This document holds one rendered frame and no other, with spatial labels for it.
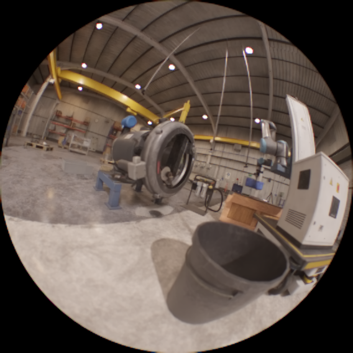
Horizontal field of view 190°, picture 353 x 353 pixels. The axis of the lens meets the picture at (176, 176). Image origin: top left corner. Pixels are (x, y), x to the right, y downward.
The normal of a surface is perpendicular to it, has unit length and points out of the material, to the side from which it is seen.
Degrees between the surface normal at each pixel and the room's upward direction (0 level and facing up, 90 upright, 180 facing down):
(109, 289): 0
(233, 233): 87
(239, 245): 87
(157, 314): 0
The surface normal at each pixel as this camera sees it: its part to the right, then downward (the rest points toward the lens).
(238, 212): -0.49, -0.11
